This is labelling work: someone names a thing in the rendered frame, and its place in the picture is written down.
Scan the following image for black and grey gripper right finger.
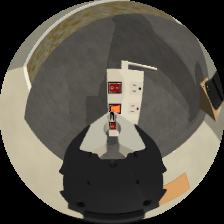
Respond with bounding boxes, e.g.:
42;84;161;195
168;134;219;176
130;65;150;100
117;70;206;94
112;111;167;173

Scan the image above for white power strip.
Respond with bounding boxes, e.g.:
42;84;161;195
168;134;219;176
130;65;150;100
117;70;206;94
107;60;157;136

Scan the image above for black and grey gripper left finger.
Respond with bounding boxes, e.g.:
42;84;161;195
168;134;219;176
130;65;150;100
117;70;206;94
59;111;112;175

